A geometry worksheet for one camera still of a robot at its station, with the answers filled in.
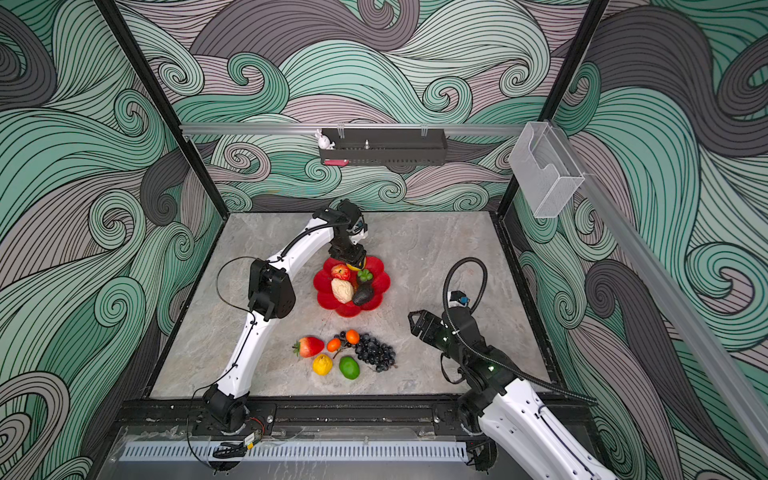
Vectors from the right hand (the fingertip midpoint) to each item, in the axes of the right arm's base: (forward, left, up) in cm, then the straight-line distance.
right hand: (417, 321), depth 77 cm
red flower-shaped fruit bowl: (+15, +29, -8) cm, 33 cm away
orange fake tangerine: (-2, +18, -7) cm, 19 cm away
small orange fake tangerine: (-3, +23, -10) cm, 25 cm away
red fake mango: (-4, +30, -9) cm, 32 cm away
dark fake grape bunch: (-6, +10, -10) cm, 15 cm away
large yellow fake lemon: (+20, +19, -5) cm, 28 cm away
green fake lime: (-9, +18, -9) cm, 22 cm away
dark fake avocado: (+13, +15, -9) cm, 22 cm away
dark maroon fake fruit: (+19, +15, -8) cm, 25 cm away
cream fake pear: (+13, +22, -7) cm, 26 cm away
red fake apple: (+20, +23, -7) cm, 31 cm away
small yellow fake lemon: (-9, +25, -8) cm, 28 cm away
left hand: (+25, +18, -7) cm, 31 cm away
